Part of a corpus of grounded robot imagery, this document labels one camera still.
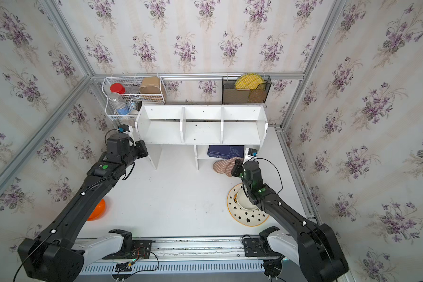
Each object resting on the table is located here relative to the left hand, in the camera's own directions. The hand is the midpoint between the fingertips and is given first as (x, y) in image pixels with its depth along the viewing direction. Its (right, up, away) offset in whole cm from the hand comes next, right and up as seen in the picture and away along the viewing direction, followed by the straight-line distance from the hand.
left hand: (148, 143), depth 77 cm
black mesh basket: (+39, +27, +19) cm, 51 cm away
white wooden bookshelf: (+31, +6, +9) cm, 33 cm away
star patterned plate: (+45, -35, +4) cm, 57 cm away
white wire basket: (-18, +26, +15) cm, 35 cm away
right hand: (+41, -8, +7) cm, 42 cm away
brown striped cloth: (+36, -11, +11) cm, 39 cm away
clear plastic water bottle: (-20, +21, +11) cm, 31 cm away
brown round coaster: (+54, +27, +19) cm, 64 cm away
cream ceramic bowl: (+43, -28, +6) cm, 52 cm away
